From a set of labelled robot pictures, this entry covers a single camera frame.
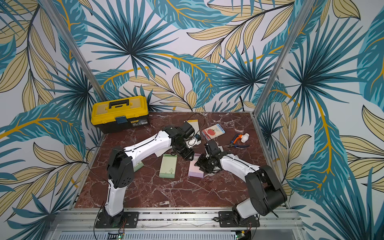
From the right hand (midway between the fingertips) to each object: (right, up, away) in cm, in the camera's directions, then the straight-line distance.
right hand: (195, 165), depth 88 cm
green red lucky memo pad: (-17, -1, +3) cm, 17 cm away
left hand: (-4, +4, -4) cm, 7 cm away
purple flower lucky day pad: (-1, -3, 0) cm, 4 cm away
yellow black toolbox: (-53, +29, +7) cm, 61 cm away
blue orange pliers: (+28, +14, +16) cm, 35 cm away
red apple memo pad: (+13, +19, +19) cm, 30 cm away
